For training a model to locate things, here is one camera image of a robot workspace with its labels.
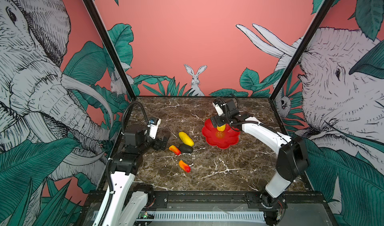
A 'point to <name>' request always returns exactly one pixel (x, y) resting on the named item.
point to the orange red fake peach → (185, 167)
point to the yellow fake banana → (186, 139)
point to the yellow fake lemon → (221, 128)
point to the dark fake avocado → (184, 148)
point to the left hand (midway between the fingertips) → (160, 130)
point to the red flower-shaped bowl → (224, 139)
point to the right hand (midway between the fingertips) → (215, 114)
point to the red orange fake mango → (173, 148)
